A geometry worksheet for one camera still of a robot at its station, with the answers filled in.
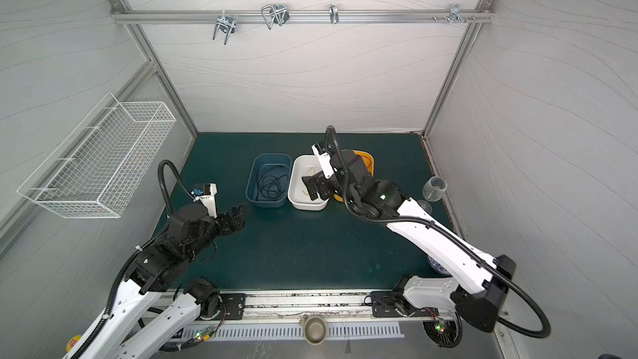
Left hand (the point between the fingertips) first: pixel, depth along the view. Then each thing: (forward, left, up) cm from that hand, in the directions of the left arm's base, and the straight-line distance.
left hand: (237, 203), depth 72 cm
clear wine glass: (+11, -63, -7) cm, 64 cm away
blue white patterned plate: (-11, -63, -20) cm, 67 cm away
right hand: (+8, -25, +10) cm, 28 cm away
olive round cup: (-29, -24, -21) cm, 43 cm away
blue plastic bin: (+29, +3, -17) cm, 34 cm away
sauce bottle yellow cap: (-34, +28, -2) cm, 44 cm away
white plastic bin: (+15, -15, -22) cm, 31 cm away
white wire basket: (+5, +38, +10) cm, 40 cm away
